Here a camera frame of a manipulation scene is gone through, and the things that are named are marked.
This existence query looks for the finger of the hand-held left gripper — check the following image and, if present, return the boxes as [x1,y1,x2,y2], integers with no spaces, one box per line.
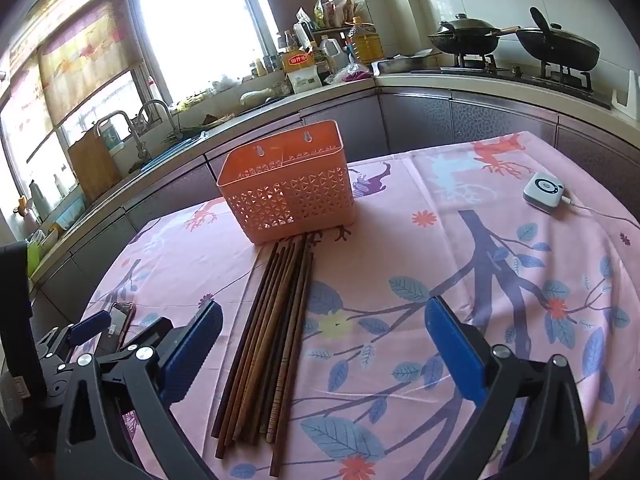
[122,316,174,350]
[35,310,112,411]

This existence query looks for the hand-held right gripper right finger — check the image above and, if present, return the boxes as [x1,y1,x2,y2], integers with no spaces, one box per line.
[425,296,591,480]

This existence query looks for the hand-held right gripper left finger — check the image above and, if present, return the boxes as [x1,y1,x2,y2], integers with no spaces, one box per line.
[55,300,224,480]

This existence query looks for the bundle of wooden chopsticks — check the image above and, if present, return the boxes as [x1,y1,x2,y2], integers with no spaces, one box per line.
[210,232,316,478]

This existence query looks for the orange plastic utensil basket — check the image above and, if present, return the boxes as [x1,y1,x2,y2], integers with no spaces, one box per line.
[216,120,358,246]

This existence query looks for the smartphone in clear case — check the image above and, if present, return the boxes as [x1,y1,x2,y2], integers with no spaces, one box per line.
[95,302,137,356]

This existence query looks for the pink printed tablecloth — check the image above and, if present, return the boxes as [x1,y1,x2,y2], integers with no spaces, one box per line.
[75,130,640,480]

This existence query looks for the wooden cutting board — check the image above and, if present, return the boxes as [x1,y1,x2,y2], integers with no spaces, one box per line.
[67,127,123,203]

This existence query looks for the white square device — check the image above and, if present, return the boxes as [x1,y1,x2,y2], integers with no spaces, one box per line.
[523,172,568,216]

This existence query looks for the white dish soap bottle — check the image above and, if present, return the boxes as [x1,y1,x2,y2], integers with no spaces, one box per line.
[97,115,122,152]

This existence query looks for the angular steel faucet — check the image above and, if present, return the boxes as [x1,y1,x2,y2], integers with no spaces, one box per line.
[95,110,149,161]

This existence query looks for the curved steel faucet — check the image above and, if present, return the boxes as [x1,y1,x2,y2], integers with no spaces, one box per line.
[135,100,176,158]

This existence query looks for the patterned window blind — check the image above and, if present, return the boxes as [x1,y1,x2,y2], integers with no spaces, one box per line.
[37,2,132,126]

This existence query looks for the black gas stove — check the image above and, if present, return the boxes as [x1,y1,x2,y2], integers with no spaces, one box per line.
[440,52,613,110]

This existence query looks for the white paper box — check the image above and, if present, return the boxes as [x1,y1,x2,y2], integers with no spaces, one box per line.
[287,67,322,93]

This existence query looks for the steel basin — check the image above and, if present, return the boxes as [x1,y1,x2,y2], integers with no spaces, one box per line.
[377,52,432,76]

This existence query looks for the bottle with red label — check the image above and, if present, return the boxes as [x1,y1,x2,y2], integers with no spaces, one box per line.
[281,50,316,73]

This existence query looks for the white plastic rack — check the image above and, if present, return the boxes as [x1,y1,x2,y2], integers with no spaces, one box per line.
[612,70,640,117]

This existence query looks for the white plastic jug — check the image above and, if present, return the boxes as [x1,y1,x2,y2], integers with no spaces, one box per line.
[317,35,347,73]

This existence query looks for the large yellow oil bottle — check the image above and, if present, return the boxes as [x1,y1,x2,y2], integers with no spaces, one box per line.
[350,17,385,66]

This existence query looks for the black wok with lid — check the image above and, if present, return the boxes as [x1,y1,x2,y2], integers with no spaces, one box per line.
[515,7,601,72]

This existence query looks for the brown wooden panel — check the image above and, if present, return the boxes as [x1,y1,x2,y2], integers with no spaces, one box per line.
[257,0,322,36]

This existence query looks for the row of food packets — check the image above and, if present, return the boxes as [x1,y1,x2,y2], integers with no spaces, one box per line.
[295,0,368,31]

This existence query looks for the white cable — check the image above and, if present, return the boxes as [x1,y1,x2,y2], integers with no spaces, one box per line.
[562,195,640,228]

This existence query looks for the wok with wooden handle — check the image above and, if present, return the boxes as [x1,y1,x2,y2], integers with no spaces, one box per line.
[427,14,522,56]

